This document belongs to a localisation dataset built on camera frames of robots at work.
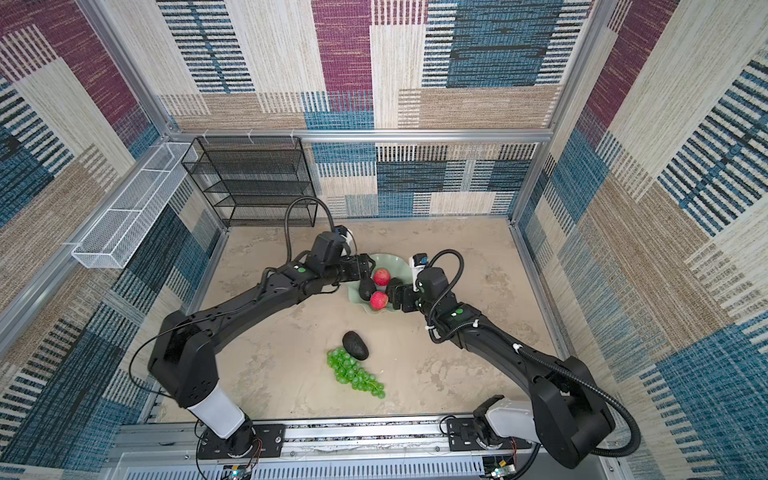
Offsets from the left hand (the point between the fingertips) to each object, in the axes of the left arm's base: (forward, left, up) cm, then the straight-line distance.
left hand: (366, 260), depth 85 cm
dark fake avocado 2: (0, +1, -15) cm, 15 cm away
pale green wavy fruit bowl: (+9, -9, -15) cm, 20 cm away
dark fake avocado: (-18, +3, -15) cm, 24 cm away
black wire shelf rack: (+39, +42, -3) cm, 57 cm away
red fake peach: (-5, -3, -13) cm, 14 cm away
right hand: (-7, -10, -6) cm, 13 cm away
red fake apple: (+3, -4, -13) cm, 14 cm away
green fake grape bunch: (-25, +5, -15) cm, 30 cm away
